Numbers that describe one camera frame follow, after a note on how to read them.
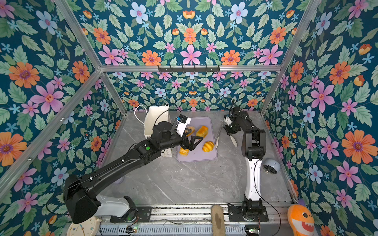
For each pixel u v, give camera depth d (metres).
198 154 0.96
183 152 0.93
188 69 0.93
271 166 0.82
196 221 0.72
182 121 0.61
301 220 0.65
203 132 0.99
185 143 0.62
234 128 0.92
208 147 0.95
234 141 1.00
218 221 0.69
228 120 1.01
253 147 0.63
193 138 0.61
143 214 0.74
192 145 0.63
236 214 0.73
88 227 0.69
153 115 0.91
